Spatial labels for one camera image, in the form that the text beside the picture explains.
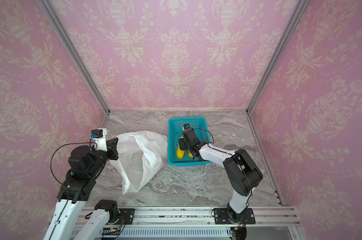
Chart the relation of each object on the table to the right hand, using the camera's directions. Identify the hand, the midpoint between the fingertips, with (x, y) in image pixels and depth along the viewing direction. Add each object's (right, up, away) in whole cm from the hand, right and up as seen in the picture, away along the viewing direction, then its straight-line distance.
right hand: (185, 139), depth 93 cm
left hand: (-31, +3, -25) cm, 40 cm away
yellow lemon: (-3, -9, -1) cm, 9 cm away
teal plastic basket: (-7, +7, +13) cm, 17 cm away
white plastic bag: (-29, -10, +3) cm, 31 cm away
